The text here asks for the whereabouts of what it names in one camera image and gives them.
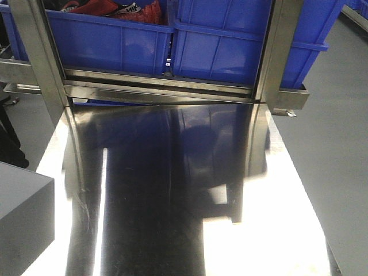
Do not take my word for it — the grey block with square hole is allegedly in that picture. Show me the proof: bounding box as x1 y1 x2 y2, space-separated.
0 160 55 276

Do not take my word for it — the red mesh bag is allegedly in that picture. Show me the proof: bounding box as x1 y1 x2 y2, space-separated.
112 0 163 25

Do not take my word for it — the black wheeled stand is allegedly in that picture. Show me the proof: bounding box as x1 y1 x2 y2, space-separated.
0 97 29 170

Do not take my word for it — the red and black sports shoe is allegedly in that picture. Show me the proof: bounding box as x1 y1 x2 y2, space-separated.
43 0 141 15

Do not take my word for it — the steel rack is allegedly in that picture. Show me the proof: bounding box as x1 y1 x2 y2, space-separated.
0 0 311 117
340 0 368 31

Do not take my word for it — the blue plastic bin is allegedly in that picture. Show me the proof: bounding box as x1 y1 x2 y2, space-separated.
175 0 346 47
45 8 176 75
169 21 330 89
0 2 29 63

